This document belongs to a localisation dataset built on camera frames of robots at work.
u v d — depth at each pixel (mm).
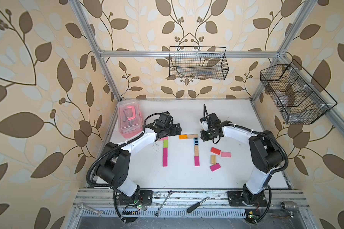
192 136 970
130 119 941
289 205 693
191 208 707
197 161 866
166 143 958
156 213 704
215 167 845
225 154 890
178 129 806
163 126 689
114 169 444
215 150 916
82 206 721
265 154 488
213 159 866
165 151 912
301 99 722
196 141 961
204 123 873
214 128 720
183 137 969
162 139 681
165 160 869
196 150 912
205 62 963
